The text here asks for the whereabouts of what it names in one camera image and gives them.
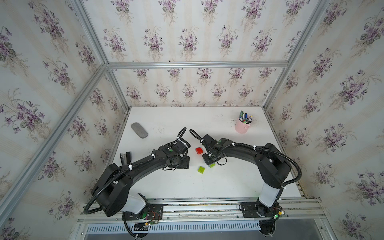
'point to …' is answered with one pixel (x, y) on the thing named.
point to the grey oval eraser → (139, 130)
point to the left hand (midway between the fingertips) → (185, 164)
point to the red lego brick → (199, 150)
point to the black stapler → (125, 158)
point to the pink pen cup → (243, 122)
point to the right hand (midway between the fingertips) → (209, 160)
